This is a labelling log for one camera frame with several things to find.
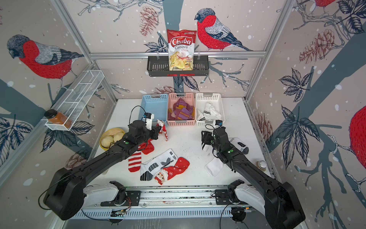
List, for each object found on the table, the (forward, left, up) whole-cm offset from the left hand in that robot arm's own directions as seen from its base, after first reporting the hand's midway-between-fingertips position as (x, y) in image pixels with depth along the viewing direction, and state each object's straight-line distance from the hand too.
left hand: (163, 124), depth 82 cm
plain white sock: (-19, -30, -18) cm, 40 cm away
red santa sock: (+2, +2, -1) cm, 3 cm away
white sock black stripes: (+17, -24, -16) cm, 33 cm away
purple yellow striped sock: (+22, -10, -14) cm, 28 cm away
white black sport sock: (-20, +9, -16) cm, 27 cm away
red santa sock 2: (-22, -3, -17) cm, 29 cm away
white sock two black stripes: (+25, -30, -17) cm, 43 cm away
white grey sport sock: (-6, -48, -15) cm, 50 cm away
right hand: (-2, -25, -5) cm, 26 cm away
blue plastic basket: (+31, +11, -16) cm, 36 cm away
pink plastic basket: (+37, -16, -16) cm, 43 cm away
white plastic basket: (+27, -38, -18) cm, 50 cm away
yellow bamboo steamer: (-1, +38, -13) cm, 40 cm away
